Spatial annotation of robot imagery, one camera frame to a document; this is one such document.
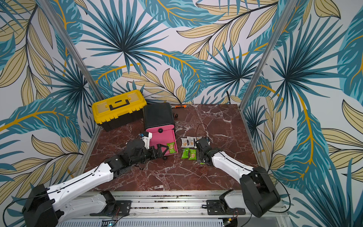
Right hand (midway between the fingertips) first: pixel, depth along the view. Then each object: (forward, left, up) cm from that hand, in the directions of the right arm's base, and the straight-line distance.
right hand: (203, 156), depth 89 cm
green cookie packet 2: (+2, +11, 0) cm, 12 cm away
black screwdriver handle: (+35, +17, 0) cm, 39 cm away
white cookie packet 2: (+13, +7, -1) cm, 15 cm away
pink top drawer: (+12, +27, +14) cm, 32 cm away
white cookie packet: (+11, +12, -2) cm, 16 cm away
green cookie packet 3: (+2, +6, -2) cm, 7 cm away
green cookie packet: (+6, +20, +3) cm, 21 cm away
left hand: (-3, +24, +14) cm, 28 cm away
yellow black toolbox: (+28, +55, +14) cm, 63 cm away
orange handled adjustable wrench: (+47, +13, -2) cm, 49 cm away
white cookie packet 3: (+15, +2, -2) cm, 15 cm away
